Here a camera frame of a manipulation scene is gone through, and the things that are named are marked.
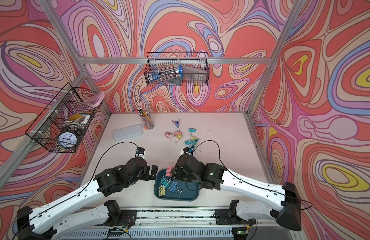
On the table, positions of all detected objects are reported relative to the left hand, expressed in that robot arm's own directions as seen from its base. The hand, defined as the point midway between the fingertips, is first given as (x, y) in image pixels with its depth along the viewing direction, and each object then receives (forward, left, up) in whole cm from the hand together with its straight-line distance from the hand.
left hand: (153, 168), depth 75 cm
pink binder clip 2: (-2, -8, +2) cm, 9 cm away
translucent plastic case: (+36, +27, -16) cm, 47 cm away
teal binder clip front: (-3, -5, -12) cm, 14 cm away
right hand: (-5, -10, +3) cm, 12 cm away
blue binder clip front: (-5, -10, -13) cm, 17 cm away
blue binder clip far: (+40, -10, -11) cm, 43 cm away
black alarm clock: (+7, +37, +16) cm, 41 cm away
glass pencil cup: (+38, +10, -2) cm, 39 cm away
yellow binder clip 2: (+28, -12, -11) cm, 33 cm away
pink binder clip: (+29, -4, -10) cm, 31 cm away
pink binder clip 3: (+33, -10, -13) cm, 37 cm away
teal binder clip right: (+36, -21, -13) cm, 43 cm away
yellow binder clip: (-7, -4, -13) cm, 15 cm away
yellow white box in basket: (+20, +36, +17) cm, 44 cm away
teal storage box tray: (-6, -6, -14) cm, 17 cm away
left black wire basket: (+15, +46, +15) cm, 50 cm away
